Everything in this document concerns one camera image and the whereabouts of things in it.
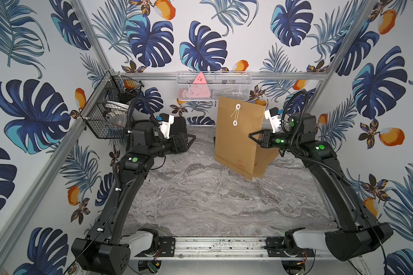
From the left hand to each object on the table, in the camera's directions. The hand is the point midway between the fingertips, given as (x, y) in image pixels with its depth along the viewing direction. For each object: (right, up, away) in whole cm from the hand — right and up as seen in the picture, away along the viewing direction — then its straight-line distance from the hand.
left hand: (187, 134), depth 67 cm
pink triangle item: (+4, +26, +23) cm, 35 cm away
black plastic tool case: (-11, +8, +47) cm, 49 cm away
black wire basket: (-43, +11, +17) cm, 47 cm away
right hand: (+25, 0, +1) cm, 25 cm away
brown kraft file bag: (+18, -6, +1) cm, 19 cm away
